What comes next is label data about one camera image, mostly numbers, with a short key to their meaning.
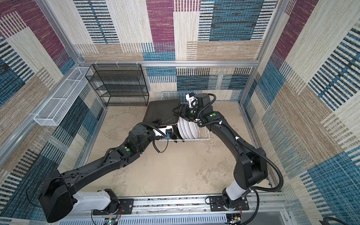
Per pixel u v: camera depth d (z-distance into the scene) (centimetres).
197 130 91
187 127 87
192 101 73
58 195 39
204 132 60
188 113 70
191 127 87
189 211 73
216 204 73
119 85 109
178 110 77
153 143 67
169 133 65
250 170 44
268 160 39
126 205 73
